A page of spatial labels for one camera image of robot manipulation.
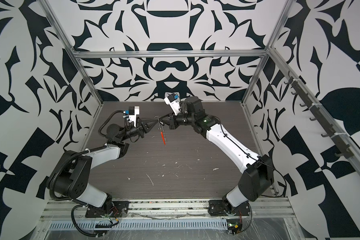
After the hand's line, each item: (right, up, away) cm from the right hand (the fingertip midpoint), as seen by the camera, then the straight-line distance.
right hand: (160, 118), depth 70 cm
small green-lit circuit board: (+34, -51, +1) cm, 62 cm away
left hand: (-1, 0, +1) cm, 1 cm away
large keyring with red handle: (+1, -6, +1) cm, 6 cm away
